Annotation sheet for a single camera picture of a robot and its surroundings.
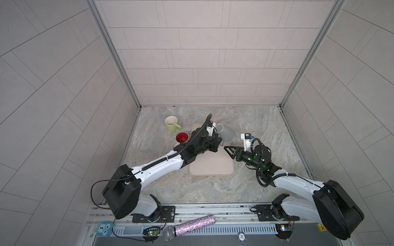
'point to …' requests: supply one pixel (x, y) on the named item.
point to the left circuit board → (153, 232)
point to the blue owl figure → (104, 228)
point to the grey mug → (224, 132)
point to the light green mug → (171, 121)
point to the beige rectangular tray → (212, 163)
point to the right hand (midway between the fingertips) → (226, 149)
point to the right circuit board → (284, 230)
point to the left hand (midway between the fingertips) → (224, 139)
